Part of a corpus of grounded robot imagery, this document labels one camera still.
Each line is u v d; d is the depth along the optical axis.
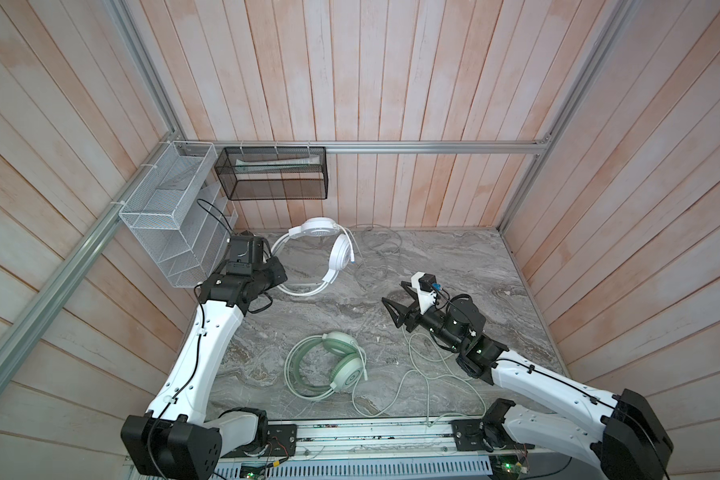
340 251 0.70
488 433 0.67
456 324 0.57
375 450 0.73
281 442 0.73
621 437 0.40
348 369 0.76
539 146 0.95
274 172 1.04
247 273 0.55
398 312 0.66
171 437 0.36
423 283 0.62
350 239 0.74
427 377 0.84
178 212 0.66
